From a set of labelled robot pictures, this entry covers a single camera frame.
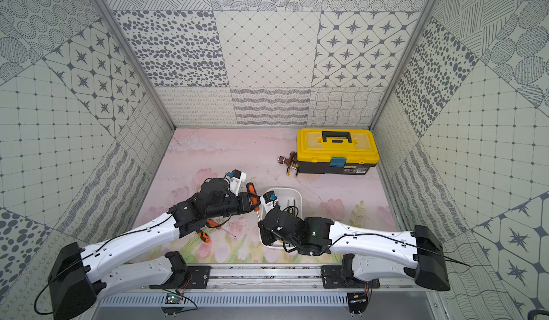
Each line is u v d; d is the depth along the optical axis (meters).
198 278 0.75
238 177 0.70
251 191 0.72
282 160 1.04
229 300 0.70
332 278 0.74
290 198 0.93
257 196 0.72
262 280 0.75
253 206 0.68
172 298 0.71
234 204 0.65
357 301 0.72
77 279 0.39
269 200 0.62
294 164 1.04
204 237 0.81
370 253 0.45
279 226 0.50
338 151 0.93
